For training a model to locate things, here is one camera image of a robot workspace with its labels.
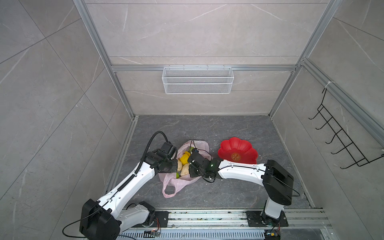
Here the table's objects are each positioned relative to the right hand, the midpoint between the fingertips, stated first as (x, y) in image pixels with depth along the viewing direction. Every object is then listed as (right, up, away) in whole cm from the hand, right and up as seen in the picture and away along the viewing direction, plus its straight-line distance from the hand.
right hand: (190, 169), depth 84 cm
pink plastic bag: (-9, -1, -14) cm, 17 cm away
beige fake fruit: (-3, 0, 0) cm, 3 cm away
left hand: (-9, +4, -4) cm, 11 cm away
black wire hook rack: (+70, +13, -24) cm, 75 cm away
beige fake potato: (-6, +1, +3) cm, 7 cm away
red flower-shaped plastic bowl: (+33, +8, +16) cm, 37 cm away
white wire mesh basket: (+5, +57, +16) cm, 59 cm away
